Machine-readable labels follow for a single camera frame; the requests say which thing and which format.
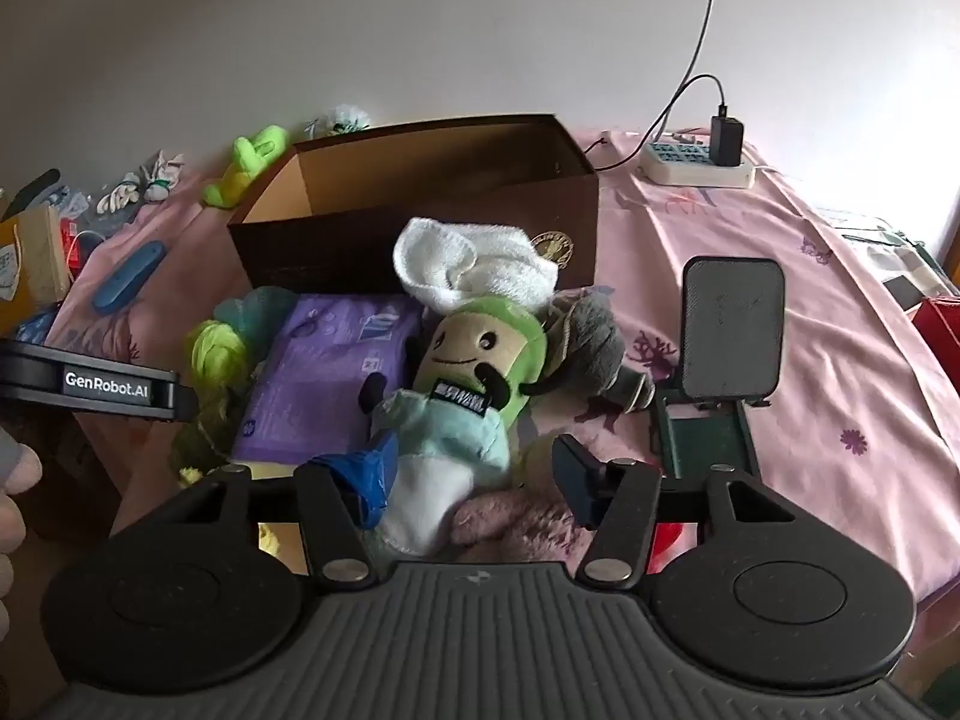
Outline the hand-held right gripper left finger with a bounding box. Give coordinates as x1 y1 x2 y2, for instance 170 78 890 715
154 438 400 587

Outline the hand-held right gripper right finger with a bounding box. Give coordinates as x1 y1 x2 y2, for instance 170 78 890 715
553 435 807 584

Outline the pink fluffy plush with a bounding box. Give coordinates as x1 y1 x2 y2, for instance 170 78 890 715
450 491 593 563

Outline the light green cloth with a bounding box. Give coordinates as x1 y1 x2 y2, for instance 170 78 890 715
367 382 518 560

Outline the yellow-green knotted rope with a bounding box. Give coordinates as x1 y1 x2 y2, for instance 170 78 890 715
171 319 256 482

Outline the grey fleece cloth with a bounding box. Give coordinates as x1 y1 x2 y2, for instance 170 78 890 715
536 291 655 413

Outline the teal plush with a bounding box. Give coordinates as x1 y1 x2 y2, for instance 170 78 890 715
214 286 299 338

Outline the brown cardboard box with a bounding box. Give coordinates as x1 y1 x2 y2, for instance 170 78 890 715
227 114 599 293

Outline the white towel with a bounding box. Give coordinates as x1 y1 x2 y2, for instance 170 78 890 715
394 217 562 312

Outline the person's left hand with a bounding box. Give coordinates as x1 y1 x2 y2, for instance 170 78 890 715
0 444 43 661

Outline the blue patterned packet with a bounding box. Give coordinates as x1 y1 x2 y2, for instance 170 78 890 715
15 304 61 342

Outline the blue oblong case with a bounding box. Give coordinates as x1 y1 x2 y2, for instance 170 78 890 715
92 240 166 314

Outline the purple tissue packet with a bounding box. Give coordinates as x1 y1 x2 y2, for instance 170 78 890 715
229 294 425 466

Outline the yellow paper bag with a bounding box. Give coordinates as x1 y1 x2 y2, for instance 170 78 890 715
0 206 72 338

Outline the red small packet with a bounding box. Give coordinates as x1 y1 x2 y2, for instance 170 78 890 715
60 219 102 271

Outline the clear plastic bag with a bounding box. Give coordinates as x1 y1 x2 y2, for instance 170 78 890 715
45 184 91 220

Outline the white tied glove pair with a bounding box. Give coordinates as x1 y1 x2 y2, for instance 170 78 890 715
96 151 185 215

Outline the black curved object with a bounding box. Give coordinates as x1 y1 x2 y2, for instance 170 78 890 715
7 169 61 215

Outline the green folding phone stand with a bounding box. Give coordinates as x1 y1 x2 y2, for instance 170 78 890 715
647 255 788 482

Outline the pink printed bedsheet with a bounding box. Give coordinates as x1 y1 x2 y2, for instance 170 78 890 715
45 116 960 616

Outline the lime green plush toy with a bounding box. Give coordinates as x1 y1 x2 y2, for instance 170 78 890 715
202 126 290 209

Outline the white power strip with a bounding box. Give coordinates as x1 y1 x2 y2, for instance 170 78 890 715
639 136 757 190

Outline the white green pompom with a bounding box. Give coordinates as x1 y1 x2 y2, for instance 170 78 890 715
304 103 372 140

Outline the black charger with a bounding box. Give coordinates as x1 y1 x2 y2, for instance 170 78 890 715
709 114 745 167

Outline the red box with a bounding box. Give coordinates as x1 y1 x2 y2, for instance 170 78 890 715
911 296 960 368

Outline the white power cord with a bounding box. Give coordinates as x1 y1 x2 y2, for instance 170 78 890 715
739 157 807 185

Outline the black charger cable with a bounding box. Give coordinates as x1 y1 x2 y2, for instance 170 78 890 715
581 0 730 173

